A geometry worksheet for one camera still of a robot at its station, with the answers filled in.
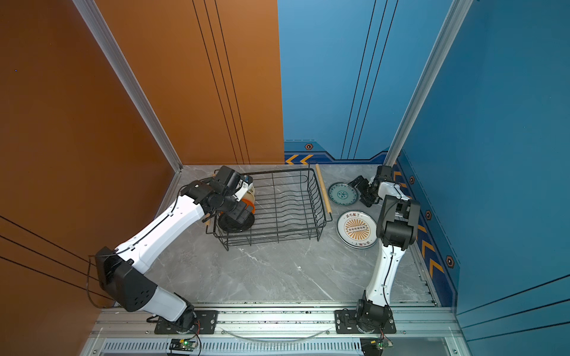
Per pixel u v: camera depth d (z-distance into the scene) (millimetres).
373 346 697
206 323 739
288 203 1046
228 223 705
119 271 406
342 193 1087
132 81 866
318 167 939
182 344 710
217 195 568
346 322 725
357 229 939
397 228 589
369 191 922
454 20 712
